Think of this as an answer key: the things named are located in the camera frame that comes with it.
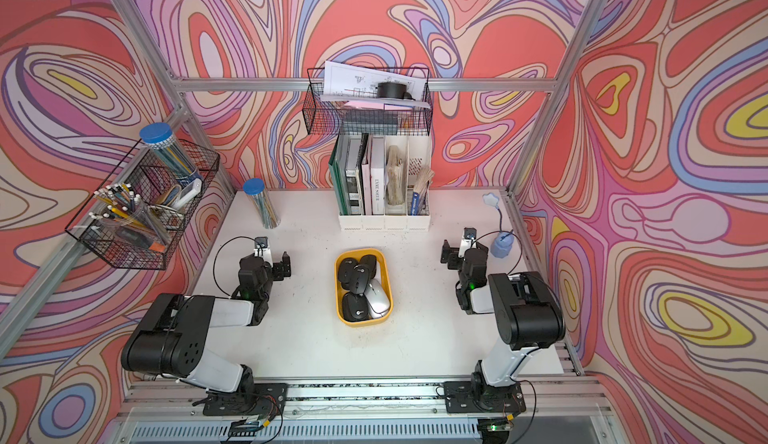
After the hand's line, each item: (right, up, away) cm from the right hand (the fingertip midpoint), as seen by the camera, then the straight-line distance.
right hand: (462, 247), depth 96 cm
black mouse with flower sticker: (-34, -16, -11) cm, 39 cm away
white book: (-27, +23, -5) cm, 36 cm away
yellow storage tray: (-25, -7, -4) cm, 26 cm away
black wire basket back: (-46, +44, +5) cm, 64 cm away
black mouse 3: (-30, -5, 0) cm, 30 cm away
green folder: (-39, +25, -9) cm, 47 cm away
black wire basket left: (-80, +15, -22) cm, 84 cm away
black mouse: (-37, -7, -5) cm, 38 cm away
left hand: (-61, -2, -3) cm, 61 cm away
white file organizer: (-17, +22, +9) cm, 29 cm away
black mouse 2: (-33, -8, -10) cm, 35 cm away
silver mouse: (-28, -14, -9) cm, 32 cm away
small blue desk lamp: (+13, 0, 0) cm, 13 cm away
